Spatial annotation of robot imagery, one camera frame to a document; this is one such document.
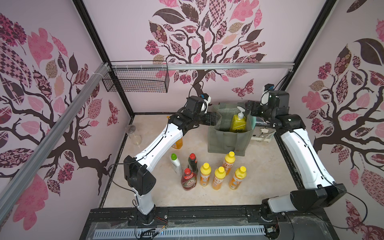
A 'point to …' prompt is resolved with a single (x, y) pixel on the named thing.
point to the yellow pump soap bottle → (238, 122)
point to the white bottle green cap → (176, 164)
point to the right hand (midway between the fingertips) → (255, 102)
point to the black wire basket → (137, 76)
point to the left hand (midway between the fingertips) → (213, 118)
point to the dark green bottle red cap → (193, 162)
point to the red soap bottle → (189, 180)
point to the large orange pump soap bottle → (178, 144)
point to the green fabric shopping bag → (220, 139)
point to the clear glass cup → (136, 139)
